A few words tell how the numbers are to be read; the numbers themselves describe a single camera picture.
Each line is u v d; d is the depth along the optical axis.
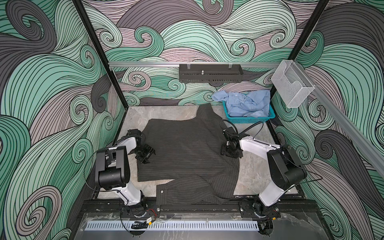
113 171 0.46
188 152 0.94
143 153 0.79
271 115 1.04
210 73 0.95
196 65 0.93
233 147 0.69
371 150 0.51
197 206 0.75
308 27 0.78
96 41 0.83
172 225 0.70
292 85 0.78
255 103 1.12
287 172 0.46
